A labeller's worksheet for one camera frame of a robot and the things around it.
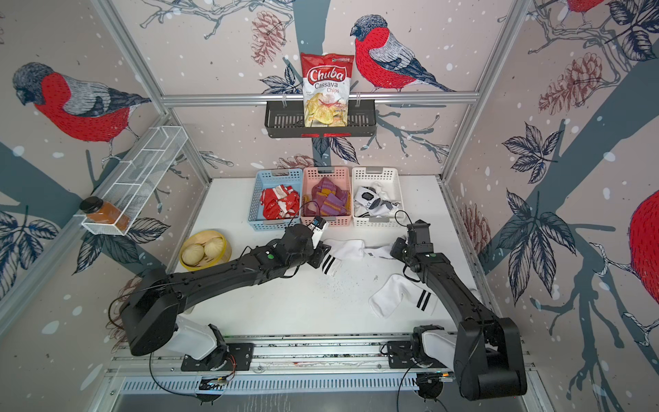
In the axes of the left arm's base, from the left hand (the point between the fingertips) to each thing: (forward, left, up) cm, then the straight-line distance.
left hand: (331, 242), depth 82 cm
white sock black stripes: (+4, -3, -13) cm, 14 cm away
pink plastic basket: (+42, -4, -12) cm, 44 cm away
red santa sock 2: (+24, +26, -12) cm, 38 cm away
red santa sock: (+26, +19, -11) cm, 34 cm away
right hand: (+3, -23, -7) cm, 24 cm away
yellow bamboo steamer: (+2, +47, -9) cm, 48 cm away
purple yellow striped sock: (+26, +2, -10) cm, 28 cm away
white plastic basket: (+40, -26, -14) cm, 50 cm away
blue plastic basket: (+41, +29, -12) cm, 52 cm away
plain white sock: (-13, -19, -15) cm, 27 cm away
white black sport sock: (+27, -16, -10) cm, 33 cm away
